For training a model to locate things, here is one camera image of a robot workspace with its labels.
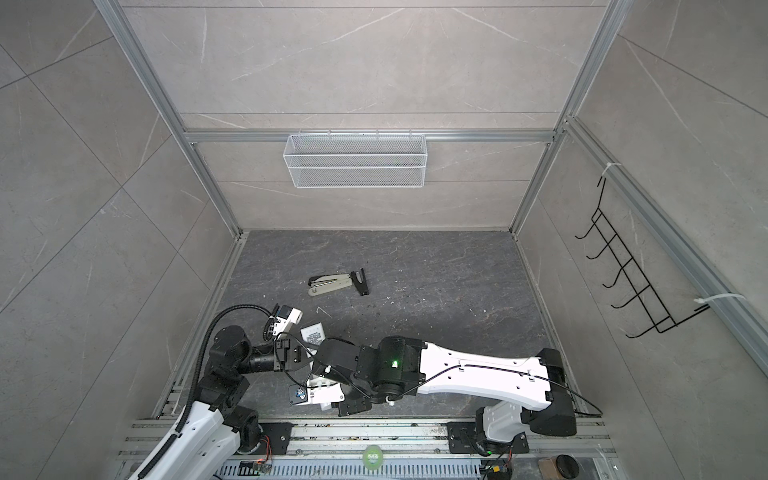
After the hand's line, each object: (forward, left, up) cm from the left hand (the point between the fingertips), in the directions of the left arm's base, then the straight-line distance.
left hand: (322, 352), depth 66 cm
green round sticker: (-18, -10, -22) cm, 30 cm away
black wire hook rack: (0, -70, +12) cm, 71 cm away
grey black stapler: (+32, +7, -20) cm, 39 cm away
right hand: (-6, -3, -1) cm, 7 cm away
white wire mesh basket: (+64, -6, +8) cm, 65 cm away
